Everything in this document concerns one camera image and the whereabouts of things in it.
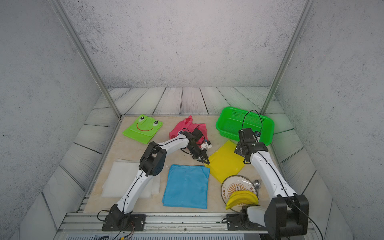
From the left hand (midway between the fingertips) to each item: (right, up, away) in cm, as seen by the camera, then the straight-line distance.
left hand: (210, 164), depth 93 cm
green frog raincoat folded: (-47, +21, +19) cm, 55 cm away
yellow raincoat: (+9, 0, +2) cm, 9 cm away
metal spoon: (+25, -9, -8) cm, 28 cm away
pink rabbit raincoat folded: (-15, +24, +20) cm, 34 cm away
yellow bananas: (+14, -12, -18) cm, 26 cm away
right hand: (+20, +9, -11) cm, 25 cm away
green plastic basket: (+18, +27, +25) cm, 42 cm away
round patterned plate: (+13, -9, -8) cm, 18 cm away
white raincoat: (-53, -5, -3) cm, 53 cm away
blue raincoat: (-14, -11, -8) cm, 19 cm away
